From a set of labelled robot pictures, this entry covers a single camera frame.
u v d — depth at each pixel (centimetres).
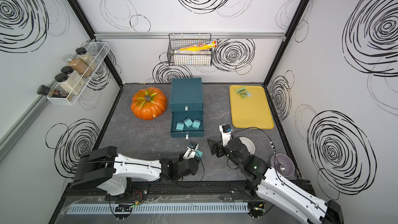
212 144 68
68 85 65
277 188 49
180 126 87
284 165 80
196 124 87
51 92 61
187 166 59
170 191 76
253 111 106
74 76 69
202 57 87
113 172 43
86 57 75
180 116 89
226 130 65
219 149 66
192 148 69
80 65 73
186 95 85
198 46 88
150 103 94
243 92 115
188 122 87
